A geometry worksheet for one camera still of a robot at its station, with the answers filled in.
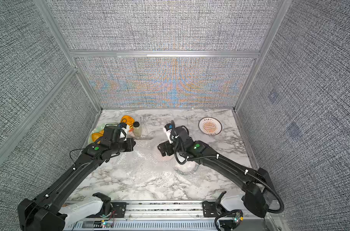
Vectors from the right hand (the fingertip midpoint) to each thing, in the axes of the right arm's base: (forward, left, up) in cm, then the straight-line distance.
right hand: (163, 141), depth 76 cm
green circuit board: (-35, +29, -20) cm, 50 cm away
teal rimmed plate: (-7, -13, -20) cm, 25 cm away
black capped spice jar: (+17, +19, -14) cm, 29 cm away
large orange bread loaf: (+11, +45, -12) cm, 48 cm away
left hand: (+1, +14, -2) cm, 14 cm away
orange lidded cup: (+24, +26, -13) cm, 38 cm away
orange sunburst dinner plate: (+25, -32, -21) cm, 46 cm away
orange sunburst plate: (-5, -2, -10) cm, 12 cm away
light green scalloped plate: (+19, +48, -16) cm, 54 cm away
